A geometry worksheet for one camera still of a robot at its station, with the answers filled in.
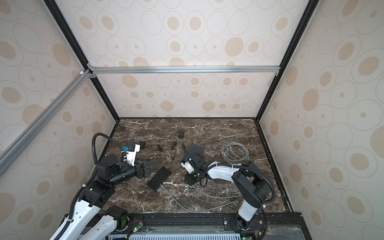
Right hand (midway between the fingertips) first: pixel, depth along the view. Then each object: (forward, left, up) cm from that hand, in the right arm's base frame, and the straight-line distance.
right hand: (187, 180), depth 88 cm
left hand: (-2, +12, +26) cm, 29 cm away
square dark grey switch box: (+20, -5, 0) cm, 21 cm away
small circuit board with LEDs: (-23, +22, +3) cm, 32 cm away
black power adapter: (+34, +6, +1) cm, 35 cm away
